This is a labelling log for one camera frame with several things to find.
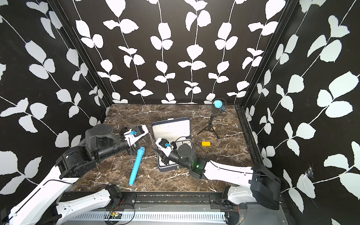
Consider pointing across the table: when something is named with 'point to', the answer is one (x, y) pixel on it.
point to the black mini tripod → (210, 126)
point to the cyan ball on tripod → (218, 103)
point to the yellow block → (206, 144)
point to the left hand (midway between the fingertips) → (146, 130)
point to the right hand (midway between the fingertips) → (153, 144)
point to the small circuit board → (113, 215)
